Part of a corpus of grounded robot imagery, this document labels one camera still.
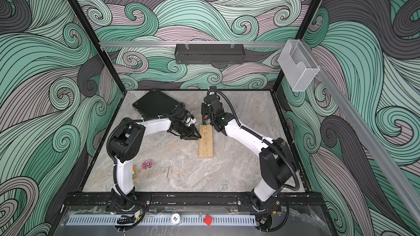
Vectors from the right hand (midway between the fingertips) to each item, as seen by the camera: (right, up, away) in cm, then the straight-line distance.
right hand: (205, 101), depth 85 cm
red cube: (+1, -51, -16) cm, 54 cm away
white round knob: (-12, -48, -20) cm, 53 cm away
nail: (-19, -34, -1) cm, 39 cm away
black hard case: (-34, -1, +23) cm, 41 cm away
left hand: (-3, -20, +7) cm, 21 cm away
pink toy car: (-30, -32, -2) cm, 44 cm away
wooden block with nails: (0, -22, +3) cm, 22 cm away
